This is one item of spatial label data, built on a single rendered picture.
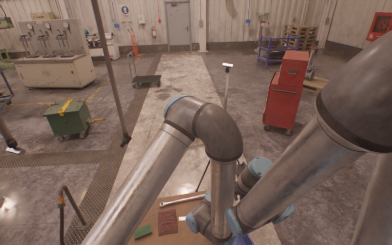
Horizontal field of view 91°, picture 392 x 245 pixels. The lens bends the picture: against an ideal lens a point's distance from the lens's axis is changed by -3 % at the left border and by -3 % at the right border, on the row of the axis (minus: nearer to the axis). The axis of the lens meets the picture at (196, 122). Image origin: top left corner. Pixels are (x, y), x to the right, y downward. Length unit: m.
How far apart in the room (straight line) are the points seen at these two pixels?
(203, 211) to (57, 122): 3.15
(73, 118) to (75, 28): 3.41
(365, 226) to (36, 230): 2.66
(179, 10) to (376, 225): 10.10
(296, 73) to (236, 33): 7.79
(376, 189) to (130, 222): 0.56
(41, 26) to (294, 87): 6.46
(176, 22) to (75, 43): 5.09
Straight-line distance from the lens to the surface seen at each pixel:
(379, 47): 0.31
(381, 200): 0.49
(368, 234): 0.54
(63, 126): 3.82
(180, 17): 10.28
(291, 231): 2.36
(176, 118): 0.60
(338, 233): 2.54
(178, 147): 0.59
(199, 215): 1.01
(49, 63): 6.57
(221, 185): 0.68
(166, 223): 1.69
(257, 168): 0.75
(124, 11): 10.63
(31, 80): 7.19
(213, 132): 0.55
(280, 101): 3.32
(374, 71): 0.29
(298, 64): 3.14
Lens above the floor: 1.89
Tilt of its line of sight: 30 degrees down
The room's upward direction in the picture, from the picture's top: 2 degrees counter-clockwise
